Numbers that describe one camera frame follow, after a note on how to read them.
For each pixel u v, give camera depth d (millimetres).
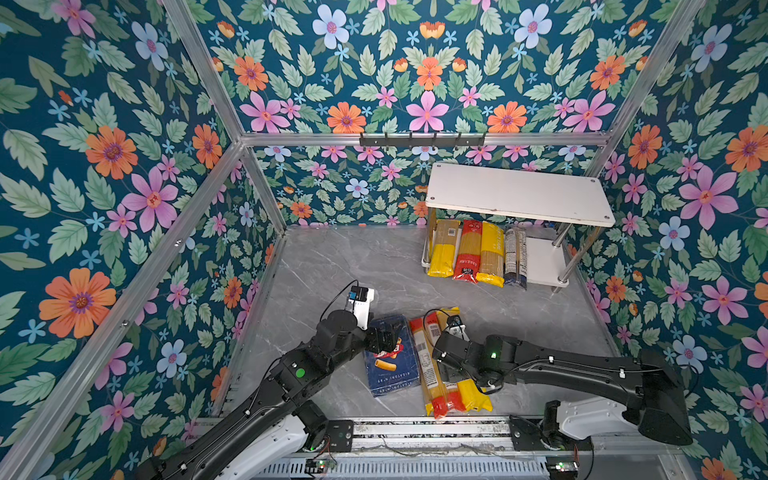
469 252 1018
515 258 983
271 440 572
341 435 736
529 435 734
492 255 1001
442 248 1022
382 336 625
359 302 619
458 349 574
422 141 932
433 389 761
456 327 690
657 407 391
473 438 749
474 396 750
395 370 791
